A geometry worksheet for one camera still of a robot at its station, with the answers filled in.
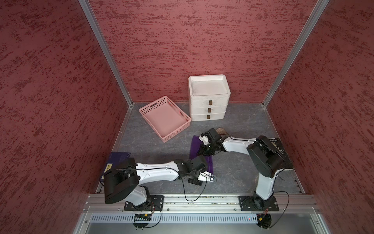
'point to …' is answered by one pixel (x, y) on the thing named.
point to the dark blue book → (114, 158)
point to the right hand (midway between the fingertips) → (198, 156)
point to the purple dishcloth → (196, 144)
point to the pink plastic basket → (167, 119)
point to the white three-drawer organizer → (209, 96)
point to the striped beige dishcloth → (222, 131)
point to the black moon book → (278, 146)
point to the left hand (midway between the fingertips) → (200, 174)
